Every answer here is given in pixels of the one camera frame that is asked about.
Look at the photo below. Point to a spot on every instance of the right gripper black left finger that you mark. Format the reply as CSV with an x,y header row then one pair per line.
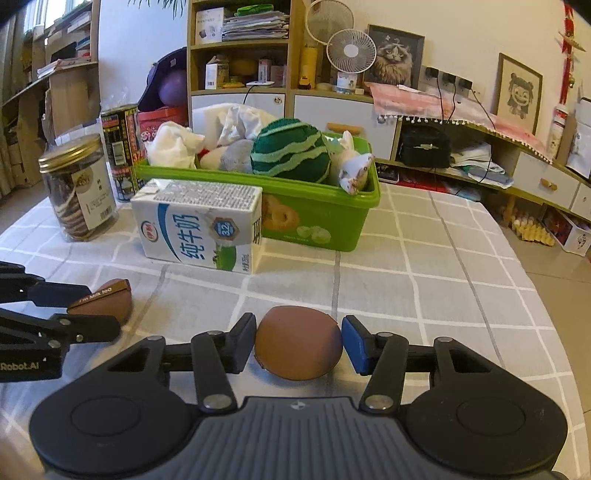
x,y
214,355

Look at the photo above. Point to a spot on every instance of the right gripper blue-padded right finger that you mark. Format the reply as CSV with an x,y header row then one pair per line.
x,y
383,357

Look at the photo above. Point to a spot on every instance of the white cloth glove bundle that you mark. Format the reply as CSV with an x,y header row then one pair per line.
x,y
174,146

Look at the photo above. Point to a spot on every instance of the green watermelon plush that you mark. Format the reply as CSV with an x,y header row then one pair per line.
x,y
291,149

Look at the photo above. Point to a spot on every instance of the grey checked tablecloth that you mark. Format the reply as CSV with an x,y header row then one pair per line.
x,y
427,265

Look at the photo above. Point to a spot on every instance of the white milk carton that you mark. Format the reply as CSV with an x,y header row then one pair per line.
x,y
205,224

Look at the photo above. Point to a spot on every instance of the glass cookie jar gold lid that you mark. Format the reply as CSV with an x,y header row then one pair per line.
x,y
77,181

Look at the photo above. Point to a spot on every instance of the green plastic bin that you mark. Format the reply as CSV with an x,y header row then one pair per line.
x,y
317,215

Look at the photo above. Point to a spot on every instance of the white rabbit plush toy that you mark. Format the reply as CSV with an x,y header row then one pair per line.
x,y
349,168

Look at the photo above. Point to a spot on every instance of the yellow egg tray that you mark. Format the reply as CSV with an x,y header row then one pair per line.
x,y
528,229

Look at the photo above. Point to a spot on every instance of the low wooden tv console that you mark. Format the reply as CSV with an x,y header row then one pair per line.
x,y
534,179

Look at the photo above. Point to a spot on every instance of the black box on shelf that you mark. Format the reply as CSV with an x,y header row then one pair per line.
x,y
424,146

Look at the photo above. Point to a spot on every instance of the grey cloth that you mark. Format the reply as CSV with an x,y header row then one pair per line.
x,y
225,123

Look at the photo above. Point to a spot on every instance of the black yellow drink can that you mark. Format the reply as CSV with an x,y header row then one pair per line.
x,y
122,147

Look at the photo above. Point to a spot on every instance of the red snack bucket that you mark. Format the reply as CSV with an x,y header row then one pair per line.
x,y
149,122

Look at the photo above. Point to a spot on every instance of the pink lace table runner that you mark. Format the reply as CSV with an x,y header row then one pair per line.
x,y
401,101

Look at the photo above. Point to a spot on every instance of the framed cat picture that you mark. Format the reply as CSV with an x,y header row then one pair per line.
x,y
399,57

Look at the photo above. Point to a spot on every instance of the framed cartoon girl picture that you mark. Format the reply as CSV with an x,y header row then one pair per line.
x,y
518,93

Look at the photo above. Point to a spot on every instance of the wooden shelf cabinet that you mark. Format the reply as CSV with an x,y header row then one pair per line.
x,y
265,73

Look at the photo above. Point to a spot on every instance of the small white desk fan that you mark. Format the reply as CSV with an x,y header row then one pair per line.
x,y
351,51

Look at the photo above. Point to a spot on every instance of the stack of newspapers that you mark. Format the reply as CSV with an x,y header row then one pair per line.
x,y
259,26

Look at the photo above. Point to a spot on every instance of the round mesh fan guard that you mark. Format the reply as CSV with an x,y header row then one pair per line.
x,y
323,18

